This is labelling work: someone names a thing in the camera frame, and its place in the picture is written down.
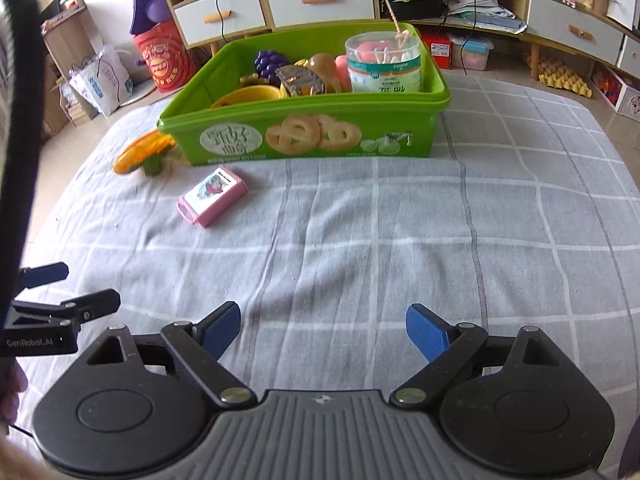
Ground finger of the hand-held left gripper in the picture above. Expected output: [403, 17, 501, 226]
[17, 261, 69, 291]
[11, 288, 122, 333]

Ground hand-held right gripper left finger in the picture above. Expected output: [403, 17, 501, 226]
[82, 301, 257, 407]

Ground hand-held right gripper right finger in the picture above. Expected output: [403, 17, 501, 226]
[390, 303, 568, 407]

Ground green plastic storage box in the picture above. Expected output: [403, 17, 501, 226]
[157, 22, 452, 167]

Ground yellow plastic funnel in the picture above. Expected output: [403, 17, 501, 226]
[210, 85, 286, 108]

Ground patterned hair claw clip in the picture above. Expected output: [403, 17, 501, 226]
[275, 64, 326, 97]

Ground clear cotton swab jar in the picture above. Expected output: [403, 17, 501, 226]
[345, 32, 425, 95]

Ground purple toy grapes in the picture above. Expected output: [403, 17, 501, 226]
[254, 50, 291, 83]

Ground pink rubber toy with strap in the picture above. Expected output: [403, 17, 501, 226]
[334, 0, 416, 91]

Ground amber hand-shaped toy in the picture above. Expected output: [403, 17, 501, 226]
[307, 53, 346, 93]

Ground person's left hand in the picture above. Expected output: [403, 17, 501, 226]
[0, 360, 29, 428]

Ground pink card box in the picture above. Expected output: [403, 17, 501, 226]
[177, 167, 249, 228]

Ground yellow toy corn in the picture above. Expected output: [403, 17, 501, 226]
[114, 130, 177, 177]

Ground white shopping bag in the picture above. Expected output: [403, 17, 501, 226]
[69, 44, 135, 118]

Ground wooden desk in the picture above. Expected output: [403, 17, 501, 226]
[37, 0, 98, 136]

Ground red printed bucket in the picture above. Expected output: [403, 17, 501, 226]
[131, 20, 198, 93]

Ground clear box with pink contents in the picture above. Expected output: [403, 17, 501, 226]
[447, 32, 493, 72]

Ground red cardboard box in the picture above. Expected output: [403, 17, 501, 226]
[420, 30, 453, 71]

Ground yellow egg tray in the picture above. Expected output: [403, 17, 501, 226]
[537, 57, 593, 98]

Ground white crate with toys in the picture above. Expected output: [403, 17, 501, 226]
[590, 62, 640, 123]

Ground pile of papers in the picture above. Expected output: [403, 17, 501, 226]
[445, 0, 528, 35]

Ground black strap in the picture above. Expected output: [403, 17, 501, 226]
[0, 0, 43, 321]

